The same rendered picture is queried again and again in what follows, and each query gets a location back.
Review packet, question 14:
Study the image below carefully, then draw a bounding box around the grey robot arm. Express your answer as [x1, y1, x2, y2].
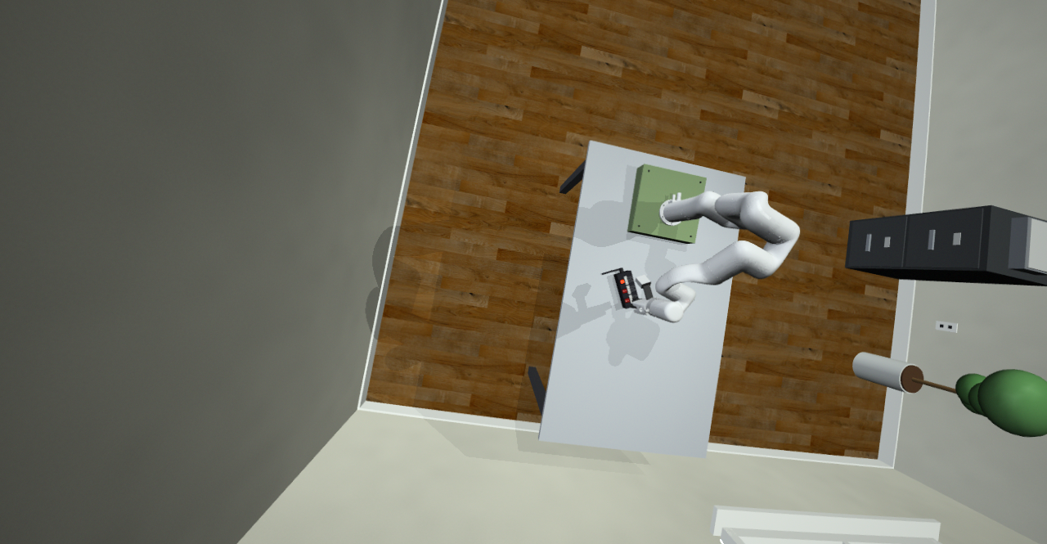
[634, 191, 800, 323]

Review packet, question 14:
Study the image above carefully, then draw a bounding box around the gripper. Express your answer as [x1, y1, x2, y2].
[630, 297, 650, 315]

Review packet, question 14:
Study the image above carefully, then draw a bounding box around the black power strip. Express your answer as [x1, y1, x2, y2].
[602, 268, 639, 309]

